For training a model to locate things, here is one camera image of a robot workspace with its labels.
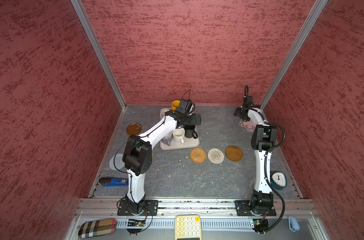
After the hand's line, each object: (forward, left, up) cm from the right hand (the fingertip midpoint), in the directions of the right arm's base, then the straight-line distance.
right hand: (239, 116), depth 113 cm
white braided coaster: (-32, +24, 0) cm, 40 cm away
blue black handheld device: (-47, +83, +3) cm, 95 cm away
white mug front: (-18, +47, +5) cm, 51 cm away
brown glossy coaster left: (-10, +80, +1) cm, 81 cm away
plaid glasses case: (-68, +87, +4) cm, 110 cm away
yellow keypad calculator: (-68, +43, +2) cm, 81 cm away
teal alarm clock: (-49, -8, +3) cm, 50 cm away
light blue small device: (-69, -6, +2) cm, 69 cm away
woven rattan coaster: (-31, +35, 0) cm, 47 cm away
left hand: (-17, +37, +15) cm, 43 cm away
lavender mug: (-23, +55, +7) cm, 60 cm away
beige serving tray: (-23, +41, 0) cm, 47 cm away
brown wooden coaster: (-30, +12, -1) cm, 32 cm away
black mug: (-17, +40, +5) cm, 44 cm away
